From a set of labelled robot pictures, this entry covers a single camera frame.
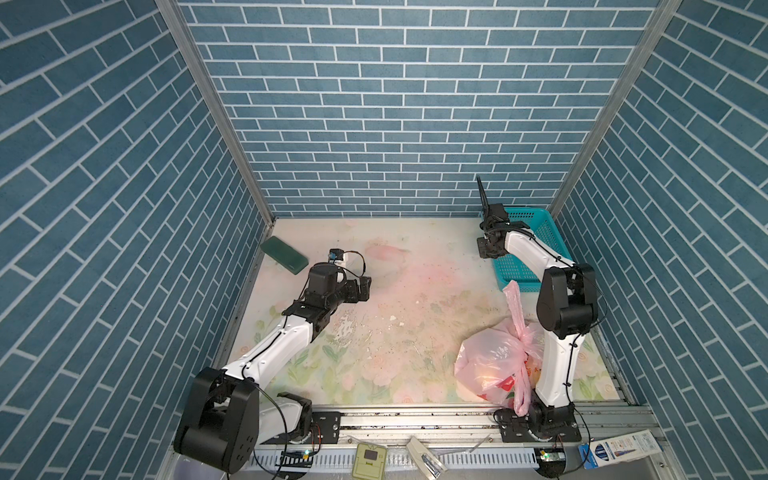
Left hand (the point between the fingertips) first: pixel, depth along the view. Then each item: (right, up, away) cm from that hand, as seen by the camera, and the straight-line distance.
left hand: (358, 278), depth 86 cm
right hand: (+43, +10, +14) cm, 47 cm away
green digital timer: (+5, -40, -18) cm, 45 cm away
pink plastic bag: (+38, -21, -10) cm, 45 cm away
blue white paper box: (+65, -39, -16) cm, 77 cm away
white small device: (+18, -40, -19) cm, 48 cm away
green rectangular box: (-30, +6, +22) cm, 38 cm away
